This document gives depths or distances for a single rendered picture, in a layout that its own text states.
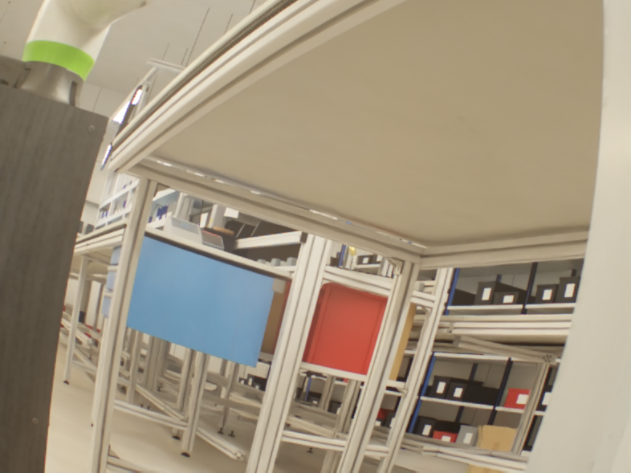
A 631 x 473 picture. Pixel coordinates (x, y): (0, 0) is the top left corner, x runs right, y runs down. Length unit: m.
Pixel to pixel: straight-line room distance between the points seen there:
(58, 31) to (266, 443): 2.40
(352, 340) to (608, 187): 3.31
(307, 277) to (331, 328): 0.26
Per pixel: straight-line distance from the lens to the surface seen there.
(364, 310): 3.48
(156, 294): 3.18
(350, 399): 3.94
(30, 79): 1.09
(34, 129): 1.01
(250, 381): 12.13
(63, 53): 1.09
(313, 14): 0.89
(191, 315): 3.21
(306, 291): 3.26
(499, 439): 5.80
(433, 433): 7.63
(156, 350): 5.37
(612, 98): 0.17
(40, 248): 1.00
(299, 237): 3.29
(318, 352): 3.41
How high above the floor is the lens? 0.58
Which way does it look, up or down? 10 degrees up
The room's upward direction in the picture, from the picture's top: 14 degrees clockwise
